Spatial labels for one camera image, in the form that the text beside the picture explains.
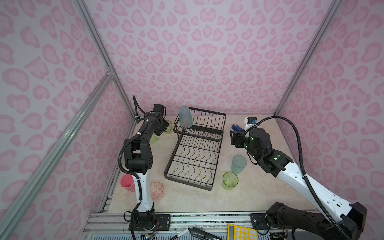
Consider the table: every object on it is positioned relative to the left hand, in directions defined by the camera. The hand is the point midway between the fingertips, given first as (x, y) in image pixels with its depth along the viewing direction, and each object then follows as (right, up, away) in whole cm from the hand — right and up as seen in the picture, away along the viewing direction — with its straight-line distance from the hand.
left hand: (165, 125), depth 99 cm
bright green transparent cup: (+40, -32, -13) cm, 53 cm away
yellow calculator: (+40, -50, -30) cm, 71 cm away
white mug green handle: (-8, -9, +1) cm, 12 cm away
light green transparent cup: (+4, -2, -7) cm, 8 cm away
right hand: (+41, -3, -26) cm, 48 cm away
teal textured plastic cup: (+15, +3, -12) cm, 19 cm away
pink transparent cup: (-1, -36, -17) cm, 40 cm away
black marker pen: (+22, -48, -34) cm, 63 cm away
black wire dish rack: (+19, -21, -4) cm, 28 cm away
